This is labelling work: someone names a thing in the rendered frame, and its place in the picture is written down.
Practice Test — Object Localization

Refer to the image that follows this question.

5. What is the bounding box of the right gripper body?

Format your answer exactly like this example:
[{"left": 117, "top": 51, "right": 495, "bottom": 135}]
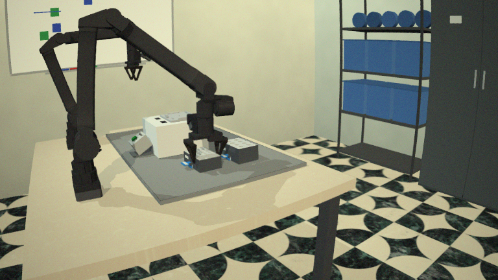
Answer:
[{"left": 184, "top": 117, "right": 228, "bottom": 144}]

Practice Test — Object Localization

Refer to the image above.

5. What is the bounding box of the white box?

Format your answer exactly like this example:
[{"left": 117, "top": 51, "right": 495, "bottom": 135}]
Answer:
[{"left": 128, "top": 111, "right": 209, "bottom": 158}]

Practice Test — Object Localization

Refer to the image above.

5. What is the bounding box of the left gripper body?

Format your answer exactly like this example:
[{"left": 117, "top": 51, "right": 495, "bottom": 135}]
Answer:
[{"left": 125, "top": 50, "right": 141, "bottom": 67}]

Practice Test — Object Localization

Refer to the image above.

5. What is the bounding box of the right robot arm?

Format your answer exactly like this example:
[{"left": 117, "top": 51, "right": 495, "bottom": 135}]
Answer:
[{"left": 71, "top": 8, "right": 235, "bottom": 193}]

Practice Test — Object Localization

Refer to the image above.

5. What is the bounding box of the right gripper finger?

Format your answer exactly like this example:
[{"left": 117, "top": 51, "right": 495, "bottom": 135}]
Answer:
[
  {"left": 214, "top": 140, "right": 228, "bottom": 156},
  {"left": 184, "top": 142, "right": 196, "bottom": 163}
]

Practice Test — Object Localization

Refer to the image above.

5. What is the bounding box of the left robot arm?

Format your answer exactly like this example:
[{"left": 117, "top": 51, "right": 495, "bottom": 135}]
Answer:
[{"left": 39, "top": 29, "right": 151, "bottom": 149}]

